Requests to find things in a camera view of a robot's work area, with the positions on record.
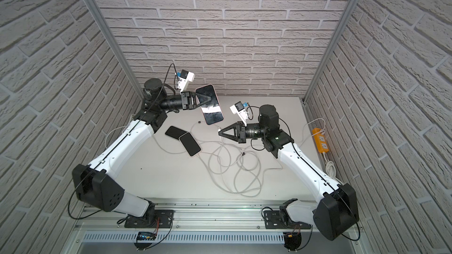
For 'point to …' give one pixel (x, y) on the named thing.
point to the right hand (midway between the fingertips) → (217, 139)
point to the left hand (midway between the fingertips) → (208, 96)
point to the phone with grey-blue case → (175, 132)
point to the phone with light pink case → (190, 144)
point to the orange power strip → (321, 142)
